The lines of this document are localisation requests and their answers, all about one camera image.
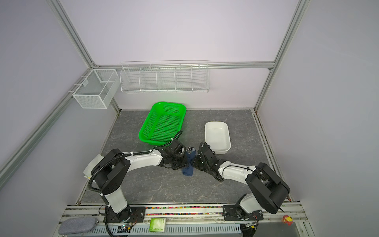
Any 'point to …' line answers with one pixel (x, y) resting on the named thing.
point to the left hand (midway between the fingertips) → (189, 167)
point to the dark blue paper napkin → (188, 169)
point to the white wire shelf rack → (165, 76)
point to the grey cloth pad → (74, 225)
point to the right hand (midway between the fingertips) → (190, 162)
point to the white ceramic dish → (217, 136)
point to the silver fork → (194, 149)
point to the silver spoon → (188, 150)
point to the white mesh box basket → (96, 90)
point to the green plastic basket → (163, 123)
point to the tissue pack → (88, 171)
